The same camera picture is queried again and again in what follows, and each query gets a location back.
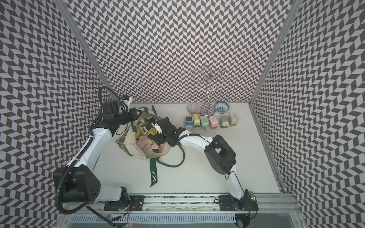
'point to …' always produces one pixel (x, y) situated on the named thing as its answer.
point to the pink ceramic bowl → (194, 109)
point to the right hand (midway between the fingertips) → (161, 134)
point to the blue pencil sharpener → (188, 122)
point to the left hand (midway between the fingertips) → (142, 112)
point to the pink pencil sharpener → (213, 123)
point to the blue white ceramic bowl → (221, 107)
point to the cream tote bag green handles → (137, 143)
